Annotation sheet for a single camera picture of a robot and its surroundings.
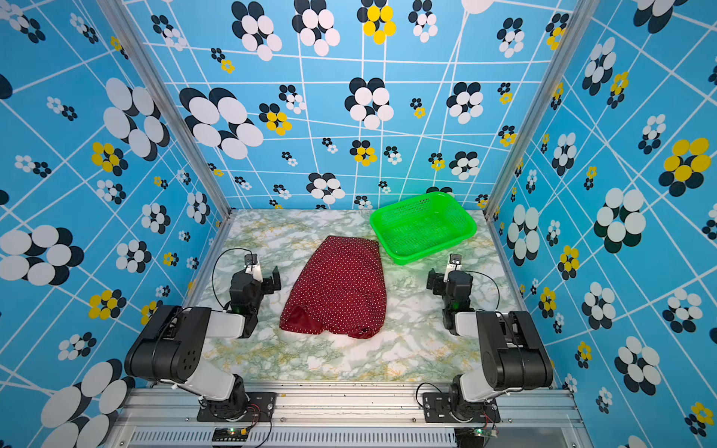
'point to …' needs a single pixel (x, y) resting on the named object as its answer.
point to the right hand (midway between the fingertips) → (452, 270)
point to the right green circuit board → (473, 437)
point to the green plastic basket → (416, 225)
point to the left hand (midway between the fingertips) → (265, 265)
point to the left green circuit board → (231, 434)
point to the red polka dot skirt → (338, 289)
